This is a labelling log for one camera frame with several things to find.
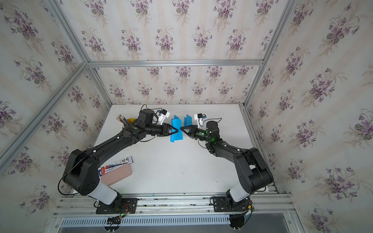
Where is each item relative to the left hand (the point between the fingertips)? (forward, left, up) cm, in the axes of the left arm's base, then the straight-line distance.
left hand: (177, 132), depth 78 cm
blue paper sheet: (+22, -7, -18) cm, 30 cm away
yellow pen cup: (+17, +32, -11) cm, 38 cm away
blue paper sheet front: (+4, 0, +2) cm, 5 cm away
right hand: (+2, -3, -1) cm, 4 cm away
